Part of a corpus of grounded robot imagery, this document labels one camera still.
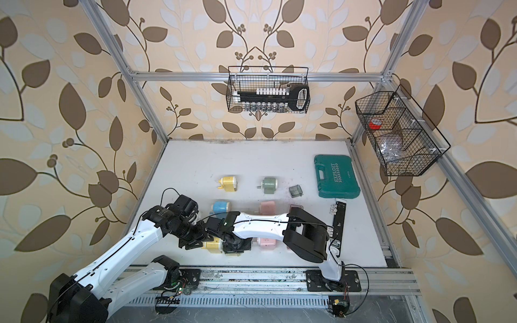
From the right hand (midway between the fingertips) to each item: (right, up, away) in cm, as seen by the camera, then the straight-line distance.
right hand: (235, 250), depth 80 cm
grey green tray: (+27, +21, +19) cm, 39 cm away
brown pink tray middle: (+26, +15, +12) cm, 32 cm away
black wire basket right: (+64, +44, -8) cm, 78 cm away
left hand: (-10, +7, -5) cm, 13 cm away
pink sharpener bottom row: (+13, +5, -4) cm, 14 cm away
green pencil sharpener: (+14, +25, +13) cm, 31 cm away
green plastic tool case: (+48, +28, +18) cm, 58 cm away
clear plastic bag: (+57, +41, -11) cm, 71 cm away
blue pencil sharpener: (-7, +16, +6) cm, 19 cm away
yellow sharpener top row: (-6, +25, +16) cm, 30 cm away
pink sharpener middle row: (+13, +16, +6) cm, 22 cm away
